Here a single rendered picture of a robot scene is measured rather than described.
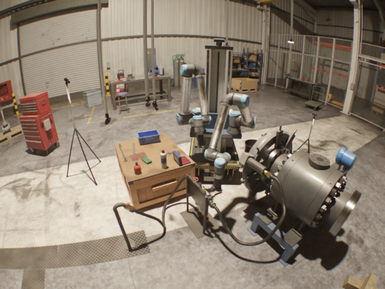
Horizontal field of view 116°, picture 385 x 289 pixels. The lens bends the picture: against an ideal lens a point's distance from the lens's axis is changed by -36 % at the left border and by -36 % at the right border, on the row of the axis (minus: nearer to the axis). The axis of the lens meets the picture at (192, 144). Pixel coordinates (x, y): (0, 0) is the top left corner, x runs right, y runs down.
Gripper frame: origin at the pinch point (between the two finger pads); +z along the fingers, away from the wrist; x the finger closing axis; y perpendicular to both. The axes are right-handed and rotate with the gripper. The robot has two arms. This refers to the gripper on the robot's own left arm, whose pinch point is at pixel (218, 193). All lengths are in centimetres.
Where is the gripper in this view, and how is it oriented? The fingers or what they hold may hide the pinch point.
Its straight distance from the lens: 181.1
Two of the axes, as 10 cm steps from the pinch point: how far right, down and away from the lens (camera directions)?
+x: 4.8, 4.1, -7.7
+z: -0.1, 8.9, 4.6
